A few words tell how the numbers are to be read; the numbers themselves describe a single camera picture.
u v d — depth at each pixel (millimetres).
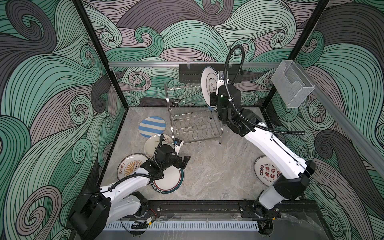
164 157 624
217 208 746
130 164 884
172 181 833
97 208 397
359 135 552
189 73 947
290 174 410
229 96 426
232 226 760
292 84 787
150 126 1082
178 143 714
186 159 747
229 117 455
